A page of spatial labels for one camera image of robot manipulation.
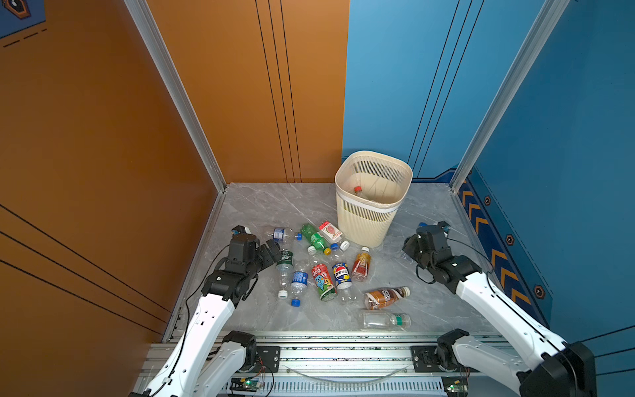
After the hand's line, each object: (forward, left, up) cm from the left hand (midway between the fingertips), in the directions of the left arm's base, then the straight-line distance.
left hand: (269, 247), depth 79 cm
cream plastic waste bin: (+31, -36, -4) cm, 48 cm away
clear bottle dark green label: (-1, -3, -15) cm, 15 cm away
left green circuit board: (-35, +6, -19) cm, 40 cm away
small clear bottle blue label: (+15, -2, -15) cm, 21 cm away
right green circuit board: (-34, -57, -19) cm, 69 cm away
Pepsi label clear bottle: (-8, -26, -16) cm, 31 cm away
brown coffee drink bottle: (-12, -36, -11) cm, 39 cm away
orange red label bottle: (0, -31, -11) cm, 33 cm away
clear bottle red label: (+31, -32, -5) cm, 45 cm away
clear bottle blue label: (-6, -9, -13) cm, 17 cm away
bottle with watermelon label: (+13, -22, -12) cm, 28 cm away
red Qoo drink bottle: (-6, -18, -11) cm, 22 cm away
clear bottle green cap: (-17, -36, -17) cm, 44 cm away
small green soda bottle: (+11, -14, -11) cm, 21 cm away
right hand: (+3, -45, -2) cm, 45 cm away
